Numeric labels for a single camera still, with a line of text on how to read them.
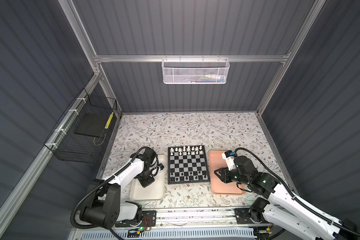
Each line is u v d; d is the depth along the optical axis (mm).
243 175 598
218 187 829
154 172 773
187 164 911
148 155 740
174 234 771
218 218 751
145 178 741
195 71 1238
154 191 834
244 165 568
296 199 475
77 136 717
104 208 418
